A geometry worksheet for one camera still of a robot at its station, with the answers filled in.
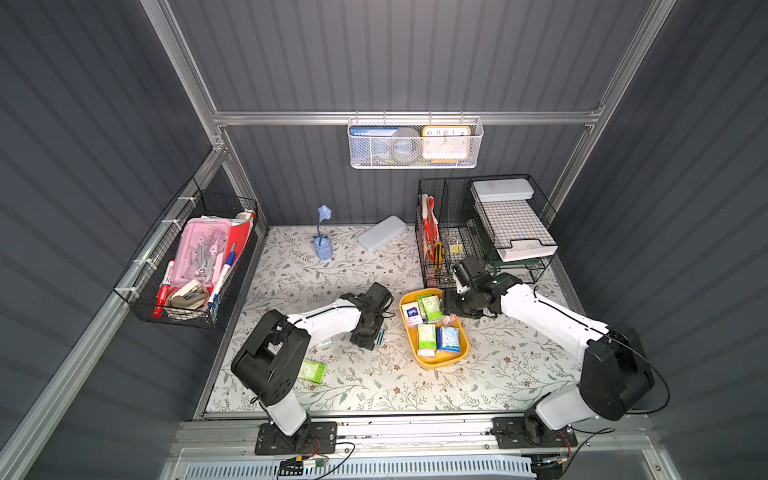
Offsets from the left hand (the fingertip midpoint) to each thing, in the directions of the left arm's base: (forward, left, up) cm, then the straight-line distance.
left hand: (381, 332), depth 90 cm
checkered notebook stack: (+24, -42, +19) cm, 53 cm away
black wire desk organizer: (+45, -27, 0) cm, 53 cm away
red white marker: (-4, +47, +29) cm, 56 cm away
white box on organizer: (+41, -42, +22) cm, 63 cm away
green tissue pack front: (-12, +19, 0) cm, 23 cm away
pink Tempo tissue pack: (-4, +17, +1) cm, 18 cm away
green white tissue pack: (+4, -15, +6) cm, 17 cm away
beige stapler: (-5, +41, +29) cm, 51 cm away
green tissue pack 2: (-5, -13, +4) cm, 15 cm away
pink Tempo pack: (+2, -20, +4) cm, 20 cm away
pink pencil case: (+8, +44, +30) cm, 54 cm away
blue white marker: (-5, +36, +29) cm, 46 cm away
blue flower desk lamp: (+30, +21, +6) cm, 37 cm away
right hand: (+4, -21, +9) cm, 23 cm away
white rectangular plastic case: (+42, -1, +1) cm, 42 cm away
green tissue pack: (+5, -12, +5) cm, 14 cm away
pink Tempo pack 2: (-7, -13, +2) cm, 15 cm away
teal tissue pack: (-2, 0, +1) cm, 2 cm away
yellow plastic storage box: (-5, -20, +4) cm, 21 cm away
